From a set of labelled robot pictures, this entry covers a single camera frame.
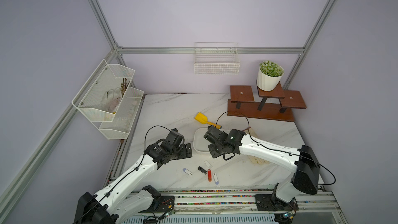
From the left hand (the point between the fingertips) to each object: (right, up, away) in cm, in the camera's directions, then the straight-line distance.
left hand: (183, 153), depth 80 cm
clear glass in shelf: (-36, +28, -3) cm, 46 cm away
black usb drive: (+10, -10, +4) cm, 15 cm away
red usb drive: (+14, -12, +2) cm, 19 cm away
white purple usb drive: (+17, -14, +1) cm, 22 cm away
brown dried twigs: (-32, +36, +1) cm, 48 cm away
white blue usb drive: (+2, -11, +4) cm, 12 cm away
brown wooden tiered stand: (+60, +27, +30) cm, 72 cm away
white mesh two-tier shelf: (-42, +13, +10) cm, 46 cm away
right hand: (+18, +1, +1) cm, 18 cm away
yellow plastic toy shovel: (+10, +17, +27) cm, 33 cm away
